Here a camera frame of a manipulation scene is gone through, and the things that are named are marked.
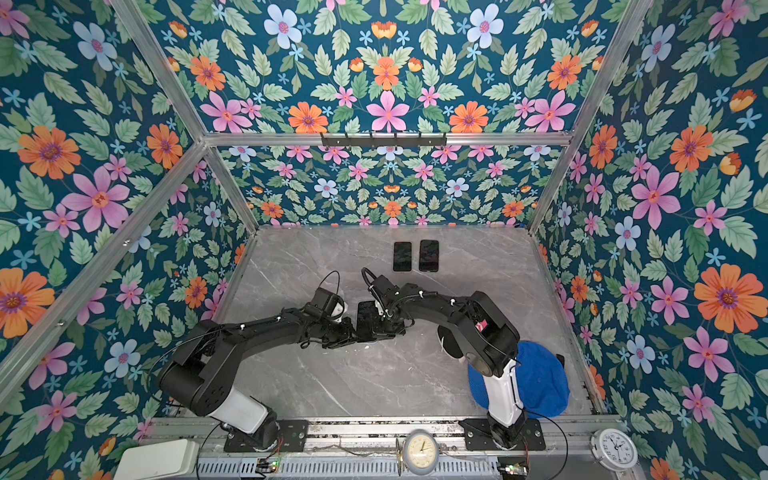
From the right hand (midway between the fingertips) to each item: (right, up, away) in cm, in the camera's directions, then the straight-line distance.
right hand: (372, 335), depth 89 cm
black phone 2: (-1, +6, -6) cm, 9 cm away
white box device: (-47, -23, -22) cm, 56 cm away
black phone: (+19, +24, +23) cm, 38 cm away
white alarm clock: (+59, -21, -20) cm, 66 cm away
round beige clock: (+14, -21, -21) cm, 33 cm away
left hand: (-2, +1, -2) cm, 3 cm away
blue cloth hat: (+48, -11, -8) cm, 50 cm away
